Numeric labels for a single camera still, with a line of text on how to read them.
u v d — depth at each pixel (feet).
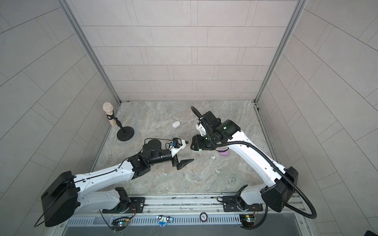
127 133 3.17
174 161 2.04
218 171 2.66
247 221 2.22
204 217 2.23
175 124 3.30
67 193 1.27
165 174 2.64
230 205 2.33
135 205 2.30
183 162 2.04
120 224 2.13
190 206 2.37
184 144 1.98
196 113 1.81
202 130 2.15
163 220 2.16
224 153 2.84
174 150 1.99
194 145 2.03
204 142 2.01
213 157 2.84
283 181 1.25
